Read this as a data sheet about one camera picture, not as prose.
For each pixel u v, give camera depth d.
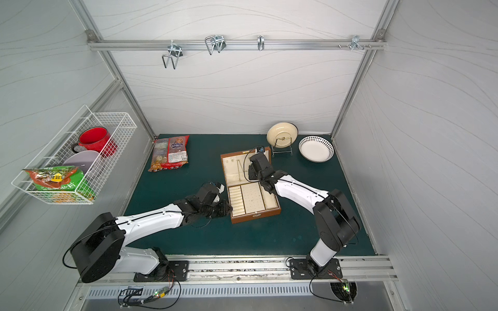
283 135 1.01
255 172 0.80
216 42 0.77
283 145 1.07
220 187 0.81
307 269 0.66
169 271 0.72
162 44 0.78
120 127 0.72
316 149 1.15
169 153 1.07
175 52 0.78
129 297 0.69
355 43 0.77
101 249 0.42
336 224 0.45
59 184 0.54
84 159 0.62
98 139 0.65
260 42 0.72
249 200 0.86
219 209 0.75
